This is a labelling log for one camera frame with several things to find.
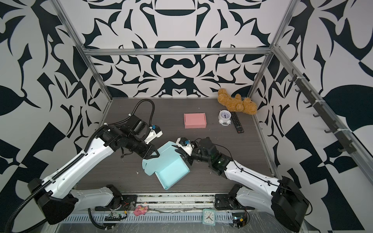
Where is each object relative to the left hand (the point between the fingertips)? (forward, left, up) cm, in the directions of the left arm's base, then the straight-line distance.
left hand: (155, 151), depth 70 cm
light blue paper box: (-2, -5, -15) cm, 16 cm away
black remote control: (+25, -52, -19) cm, 60 cm away
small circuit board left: (-23, +22, -23) cm, 39 cm away
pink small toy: (-22, +8, -17) cm, 29 cm away
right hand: (+3, -10, -2) cm, 11 cm away
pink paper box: (+29, -22, -15) cm, 39 cm away
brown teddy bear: (+38, -52, -10) cm, 65 cm away
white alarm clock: (+32, -43, -17) cm, 56 cm away
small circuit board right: (-27, -40, -21) cm, 52 cm away
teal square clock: (-25, -24, -18) cm, 39 cm away
